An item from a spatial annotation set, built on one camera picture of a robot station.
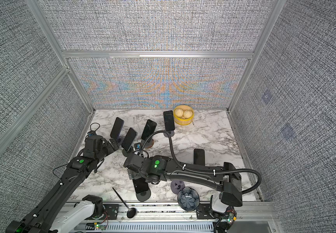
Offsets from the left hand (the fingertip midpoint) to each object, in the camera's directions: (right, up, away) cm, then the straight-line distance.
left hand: (113, 142), depth 80 cm
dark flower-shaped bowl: (+41, -29, -4) cm, 50 cm away
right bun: (+45, +18, +30) cm, 57 cm away
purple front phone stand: (+34, -22, -4) cm, 41 cm away
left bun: (+39, +19, +30) cm, 53 cm away
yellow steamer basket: (+41, +12, +26) cm, 50 cm away
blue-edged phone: (-4, +7, +17) cm, 19 cm away
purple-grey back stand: (+32, +4, +26) cm, 42 cm away
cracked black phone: (+18, +7, +11) cm, 23 cm away
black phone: (+16, -20, -7) cm, 27 cm away
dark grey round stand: (+2, -9, +15) cm, 17 cm away
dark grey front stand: (+17, -29, -2) cm, 33 cm away
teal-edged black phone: (+6, +1, +9) cm, 11 cm away
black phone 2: (+50, -11, +13) cm, 53 cm away
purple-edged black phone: (+31, +12, +16) cm, 37 cm away
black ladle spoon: (+12, -34, -6) cm, 37 cm away
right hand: (+15, -9, -10) cm, 20 cm away
